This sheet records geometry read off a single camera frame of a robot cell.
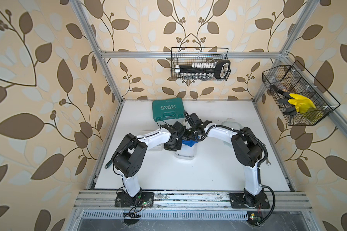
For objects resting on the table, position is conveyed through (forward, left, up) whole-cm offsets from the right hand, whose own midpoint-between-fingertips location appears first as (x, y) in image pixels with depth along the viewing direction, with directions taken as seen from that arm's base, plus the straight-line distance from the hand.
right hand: (178, 137), depth 94 cm
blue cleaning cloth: (-6, -7, +3) cm, 9 cm away
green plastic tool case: (+25, +8, +1) cm, 26 cm away
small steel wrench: (-17, -54, -4) cm, 57 cm away
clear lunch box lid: (+14, -40, -5) cm, 43 cm away
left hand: (-7, +2, -1) cm, 7 cm away
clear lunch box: (-9, -5, -4) cm, 11 cm away
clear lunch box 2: (-8, +11, +3) cm, 14 cm away
